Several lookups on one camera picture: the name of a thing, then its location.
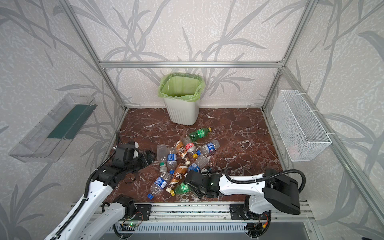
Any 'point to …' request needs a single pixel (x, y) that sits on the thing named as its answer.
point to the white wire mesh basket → (301, 133)
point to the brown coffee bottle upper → (181, 151)
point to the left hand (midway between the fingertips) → (154, 153)
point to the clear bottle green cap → (161, 153)
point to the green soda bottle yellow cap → (199, 134)
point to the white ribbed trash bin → (182, 112)
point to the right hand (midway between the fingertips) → (184, 181)
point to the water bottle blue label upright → (171, 159)
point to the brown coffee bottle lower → (179, 173)
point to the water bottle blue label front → (160, 183)
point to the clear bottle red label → (190, 146)
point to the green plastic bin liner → (181, 86)
